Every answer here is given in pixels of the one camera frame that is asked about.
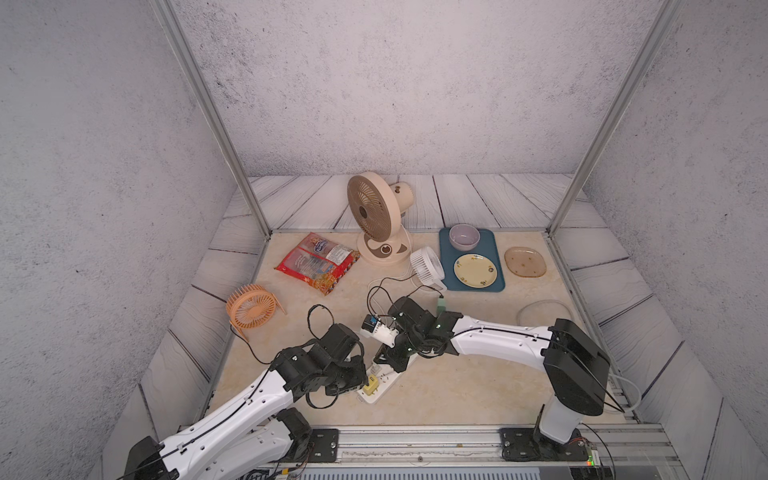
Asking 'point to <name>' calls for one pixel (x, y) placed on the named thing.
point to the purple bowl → (464, 236)
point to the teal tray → (487, 246)
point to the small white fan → (428, 267)
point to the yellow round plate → (475, 271)
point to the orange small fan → (251, 306)
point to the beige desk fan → (376, 206)
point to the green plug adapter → (441, 308)
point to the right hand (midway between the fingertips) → (377, 361)
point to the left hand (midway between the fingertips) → (374, 383)
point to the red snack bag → (319, 262)
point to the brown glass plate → (525, 262)
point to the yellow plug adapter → (371, 386)
